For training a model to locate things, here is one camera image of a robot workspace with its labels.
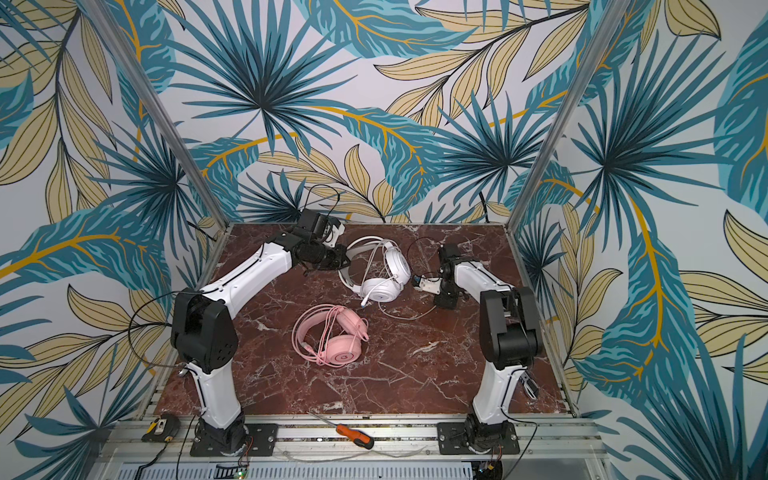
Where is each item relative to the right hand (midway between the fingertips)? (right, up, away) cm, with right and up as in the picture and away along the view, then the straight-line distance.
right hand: (447, 293), depth 99 cm
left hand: (-31, +11, -11) cm, 35 cm away
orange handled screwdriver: (-27, -31, -27) cm, 49 cm away
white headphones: (-22, +4, -23) cm, 32 cm away
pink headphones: (-36, -9, -17) cm, 41 cm away
